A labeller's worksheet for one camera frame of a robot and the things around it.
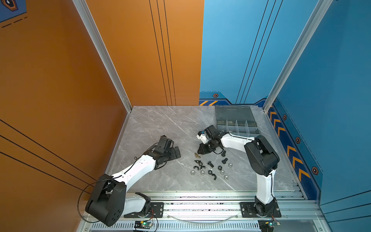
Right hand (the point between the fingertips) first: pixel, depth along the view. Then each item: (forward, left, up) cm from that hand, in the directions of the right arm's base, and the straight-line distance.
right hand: (198, 152), depth 95 cm
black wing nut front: (-13, -7, -1) cm, 15 cm away
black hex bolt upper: (-1, -17, 0) cm, 17 cm away
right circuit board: (-39, -32, -3) cm, 51 cm away
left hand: (-3, +15, +6) cm, 16 cm away
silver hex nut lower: (-14, -14, 0) cm, 20 cm away
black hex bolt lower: (-7, -16, +1) cm, 17 cm away
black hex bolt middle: (-9, -8, 0) cm, 11 cm away
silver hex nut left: (-14, +4, 0) cm, 14 cm away
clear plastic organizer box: (+22, -30, +7) cm, 38 cm away
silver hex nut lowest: (-16, -16, 0) cm, 23 cm away
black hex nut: (-11, -13, 0) cm, 17 cm away
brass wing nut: (-2, +1, 0) cm, 2 cm away
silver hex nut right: (-9, -20, -1) cm, 22 cm away
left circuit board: (-39, +30, -2) cm, 49 cm away
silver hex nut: (-14, -2, +1) cm, 14 cm away
